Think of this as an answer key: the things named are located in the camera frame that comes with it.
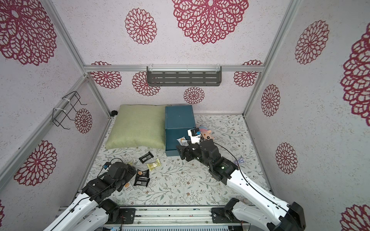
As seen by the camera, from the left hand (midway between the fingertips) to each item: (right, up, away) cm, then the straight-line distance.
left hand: (132, 173), depth 80 cm
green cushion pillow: (-1, +27, +15) cm, 31 cm away
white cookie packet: (+29, +18, +2) cm, 34 cm away
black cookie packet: (+4, +6, +14) cm, 16 cm away
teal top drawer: (+22, +22, +10) cm, 32 cm away
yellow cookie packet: (-3, -8, +1) cm, 9 cm away
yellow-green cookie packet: (+9, +2, +10) cm, 13 cm away
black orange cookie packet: (+3, -2, +7) cm, 8 cm away
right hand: (+28, +18, -10) cm, 35 cm away
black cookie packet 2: (+4, -5, +3) cm, 8 cm away
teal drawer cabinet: (+26, +30, +8) cm, 41 cm away
